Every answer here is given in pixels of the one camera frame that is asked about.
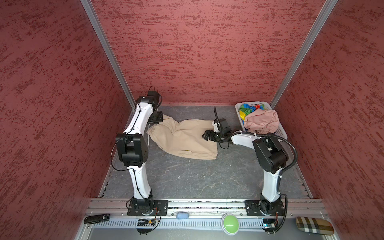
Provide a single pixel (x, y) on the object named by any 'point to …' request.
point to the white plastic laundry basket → (265, 103)
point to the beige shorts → (184, 139)
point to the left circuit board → (145, 222)
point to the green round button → (230, 224)
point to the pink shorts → (262, 121)
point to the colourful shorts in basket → (246, 109)
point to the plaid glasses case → (315, 225)
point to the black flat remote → (96, 218)
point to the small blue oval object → (181, 215)
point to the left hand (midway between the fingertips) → (155, 124)
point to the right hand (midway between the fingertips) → (206, 139)
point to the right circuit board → (270, 225)
